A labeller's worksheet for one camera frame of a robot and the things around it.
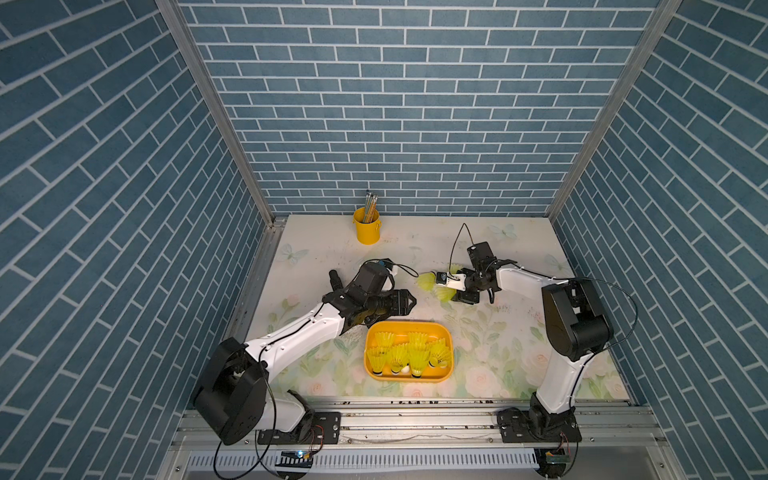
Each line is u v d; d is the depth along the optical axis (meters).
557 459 0.71
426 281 1.02
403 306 0.73
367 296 0.63
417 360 0.79
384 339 0.84
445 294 0.98
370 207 1.06
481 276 0.74
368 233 1.10
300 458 0.72
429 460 0.77
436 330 0.88
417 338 0.84
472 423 0.76
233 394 0.41
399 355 0.81
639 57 0.78
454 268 0.96
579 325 0.51
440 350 0.82
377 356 0.81
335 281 0.98
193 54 0.77
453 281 0.86
